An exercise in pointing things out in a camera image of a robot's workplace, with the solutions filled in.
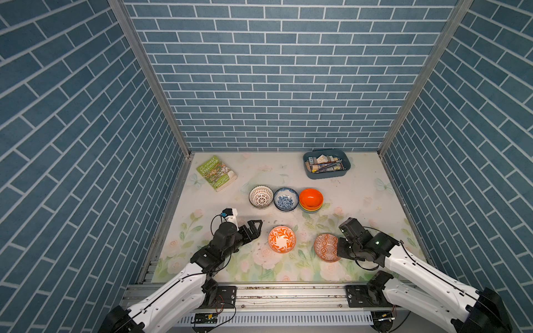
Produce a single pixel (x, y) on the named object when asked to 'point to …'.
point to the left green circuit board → (206, 318)
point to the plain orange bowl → (311, 199)
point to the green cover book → (216, 173)
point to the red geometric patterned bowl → (325, 247)
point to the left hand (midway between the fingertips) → (261, 227)
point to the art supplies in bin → (323, 164)
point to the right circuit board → (382, 320)
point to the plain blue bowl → (311, 212)
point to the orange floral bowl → (282, 239)
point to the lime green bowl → (311, 210)
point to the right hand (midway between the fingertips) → (338, 250)
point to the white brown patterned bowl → (261, 196)
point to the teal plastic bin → (340, 153)
